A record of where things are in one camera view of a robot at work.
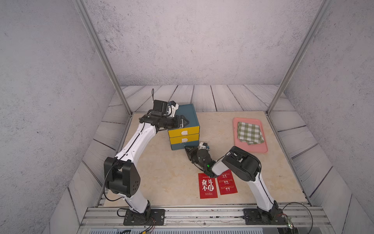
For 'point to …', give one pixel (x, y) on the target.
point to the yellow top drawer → (184, 131)
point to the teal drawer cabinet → (189, 111)
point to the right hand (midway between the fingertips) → (183, 147)
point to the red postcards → (226, 183)
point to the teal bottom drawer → (181, 146)
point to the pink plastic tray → (260, 147)
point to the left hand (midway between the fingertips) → (186, 122)
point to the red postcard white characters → (207, 186)
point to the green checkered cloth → (250, 133)
